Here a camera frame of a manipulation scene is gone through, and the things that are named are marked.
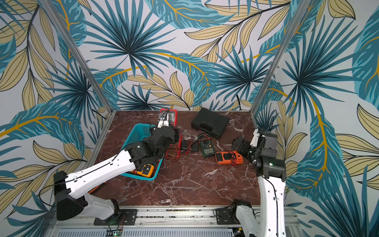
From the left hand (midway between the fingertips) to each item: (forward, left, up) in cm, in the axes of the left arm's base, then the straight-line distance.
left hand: (168, 128), depth 71 cm
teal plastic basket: (+15, +23, -24) cm, 37 cm away
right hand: (-6, -35, -4) cm, 36 cm away
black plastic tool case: (+26, -25, -25) cm, 44 cm away
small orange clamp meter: (-2, -35, -25) cm, 43 cm away
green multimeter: (+8, -22, -27) cm, 35 cm away
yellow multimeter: (-13, +12, -22) cm, 28 cm away
